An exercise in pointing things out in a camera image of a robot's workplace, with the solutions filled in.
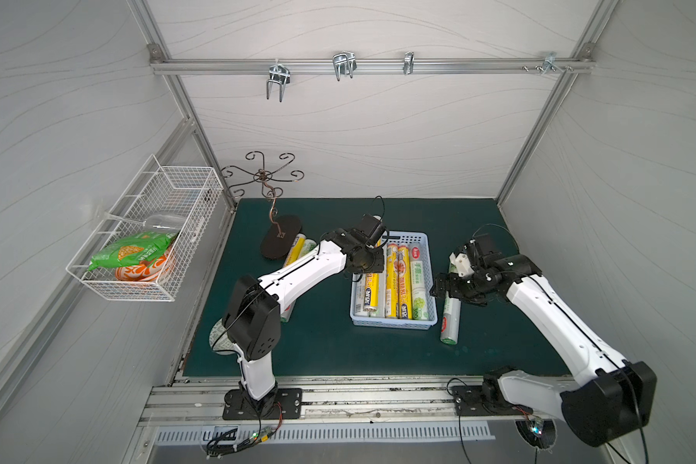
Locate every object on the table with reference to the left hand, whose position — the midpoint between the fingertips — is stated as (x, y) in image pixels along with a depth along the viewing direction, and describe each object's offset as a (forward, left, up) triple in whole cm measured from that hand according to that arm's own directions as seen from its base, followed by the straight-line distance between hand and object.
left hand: (380, 266), depth 84 cm
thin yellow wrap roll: (+1, -9, -12) cm, 14 cm away
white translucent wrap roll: (-3, +6, -11) cm, 13 cm away
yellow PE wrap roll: (-10, +3, -1) cm, 11 cm away
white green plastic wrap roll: (-5, -13, -11) cm, 17 cm away
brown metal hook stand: (+20, +34, +17) cm, 43 cm away
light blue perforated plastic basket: (+17, -16, -9) cm, 25 cm away
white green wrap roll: (-12, -21, -11) cm, 27 cm away
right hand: (-8, -18, -1) cm, 20 cm away
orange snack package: (-14, +54, +18) cm, 58 cm away
